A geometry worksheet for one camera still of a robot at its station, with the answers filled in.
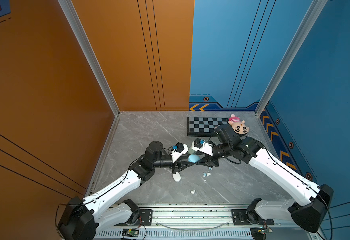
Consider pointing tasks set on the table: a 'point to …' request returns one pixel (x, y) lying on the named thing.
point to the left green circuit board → (130, 232)
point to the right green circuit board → (264, 230)
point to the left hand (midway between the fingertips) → (192, 159)
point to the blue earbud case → (193, 158)
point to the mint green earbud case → (191, 151)
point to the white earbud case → (176, 177)
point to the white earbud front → (193, 192)
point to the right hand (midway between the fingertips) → (196, 156)
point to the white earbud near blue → (208, 174)
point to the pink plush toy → (239, 126)
